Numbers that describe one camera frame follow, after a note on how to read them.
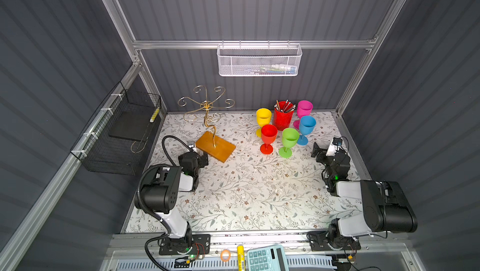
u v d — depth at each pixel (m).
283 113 1.02
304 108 1.02
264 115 1.02
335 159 0.71
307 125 0.94
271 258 0.69
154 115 0.82
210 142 1.02
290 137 0.97
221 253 0.72
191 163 0.75
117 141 0.73
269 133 0.95
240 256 0.69
